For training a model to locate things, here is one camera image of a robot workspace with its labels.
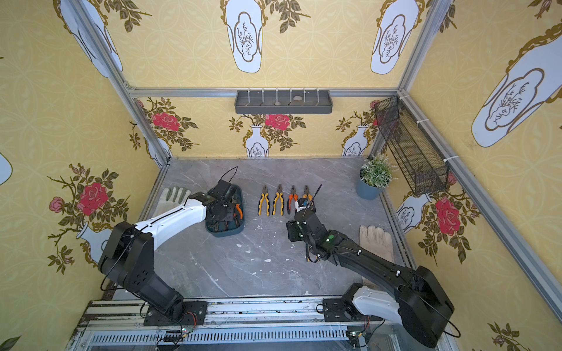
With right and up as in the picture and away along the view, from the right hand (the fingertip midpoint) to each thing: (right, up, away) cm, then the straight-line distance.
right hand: (291, 226), depth 83 cm
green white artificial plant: (+38, +21, +11) cm, 45 cm away
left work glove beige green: (-56, +9, +20) cm, 60 cm away
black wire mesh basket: (+52, +23, +4) cm, 57 cm away
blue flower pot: (+35, +12, +15) cm, 40 cm away
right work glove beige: (+36, -8, +7) cm, 37 cm away
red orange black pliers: (0, +9, +20) cm, 22 cm away
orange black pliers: (+8, +11, +23) cm, 27 cm away
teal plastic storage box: (-29, -3, +11) cm, 31 cm away
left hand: (-26, +3, +8) cm, 27 cm away
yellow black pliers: (-12, +10, +21) cm, 26 cm away
